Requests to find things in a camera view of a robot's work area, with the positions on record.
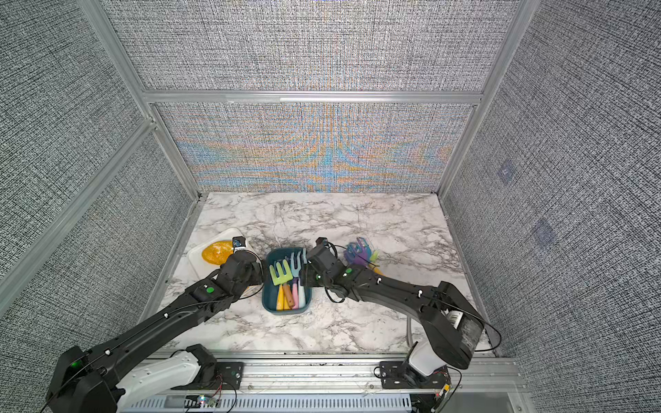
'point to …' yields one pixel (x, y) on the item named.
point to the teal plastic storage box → (269, 293)
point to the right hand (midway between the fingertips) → (305, 267)
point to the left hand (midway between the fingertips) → (260, 262)
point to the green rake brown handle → (282, 279)
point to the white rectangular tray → (203, 268)
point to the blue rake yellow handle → (280, 301)
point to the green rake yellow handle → (373, 261)
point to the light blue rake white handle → (298, 271)
